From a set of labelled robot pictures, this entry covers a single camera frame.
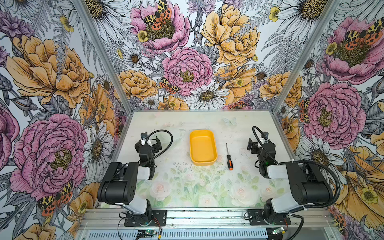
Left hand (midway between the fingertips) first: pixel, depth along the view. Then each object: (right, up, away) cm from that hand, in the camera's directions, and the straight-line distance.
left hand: (149, 142), depth 93 cm
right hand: (+66, -1, +1) cm, 66 cm away
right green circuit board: (+67, -39, -21) cm, 80 cm away
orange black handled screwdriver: (+49, -11, +1) cm, 50 cm away
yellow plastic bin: (+32, -4, +4) cm, 33 cm away
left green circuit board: (+5, -40, -22) cm, 46 cm away
